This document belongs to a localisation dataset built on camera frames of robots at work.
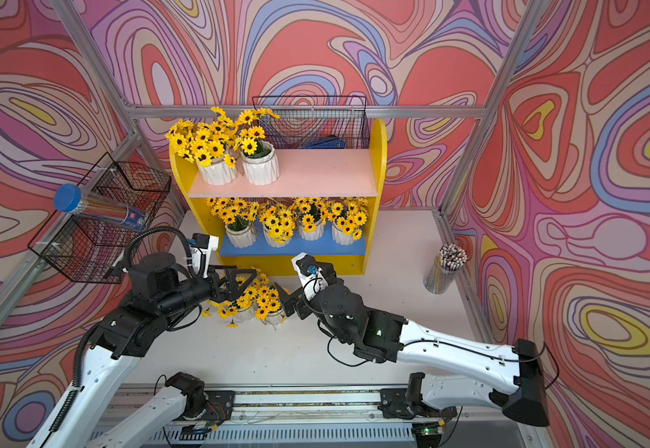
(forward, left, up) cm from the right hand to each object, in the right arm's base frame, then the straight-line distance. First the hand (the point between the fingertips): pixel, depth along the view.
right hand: (295, 280), depth 64 cm
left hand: (+1, +11, +2) cm, 11 cm away
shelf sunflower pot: (+23, +18, -1) cm, 29 cm away
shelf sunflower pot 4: (+22, -14, -2) cm, 26 cm away
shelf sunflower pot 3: (+24, -3, -3) cm, 24 cm away
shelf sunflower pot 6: (+1, +9, -15) cm, 18 cm away
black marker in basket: (+8, +48, -3) cm, 49 cm away
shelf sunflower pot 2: (+20, +6, -2) cm, 21 cm away
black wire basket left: (+12, +56, -1) cm, 58 cm away
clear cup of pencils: (+12, -44, -16) cm, 48 cm away
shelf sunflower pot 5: (+3, +18, -19) cm, 26 cm away
